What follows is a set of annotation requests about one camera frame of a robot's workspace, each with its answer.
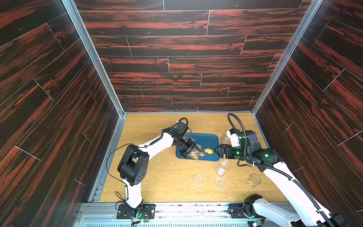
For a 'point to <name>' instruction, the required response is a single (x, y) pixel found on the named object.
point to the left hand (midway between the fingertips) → (200, 153)
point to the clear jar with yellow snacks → (194, 153)
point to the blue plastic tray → (203, 141)
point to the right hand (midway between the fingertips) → (223, 148)
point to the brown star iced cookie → (202, 154)
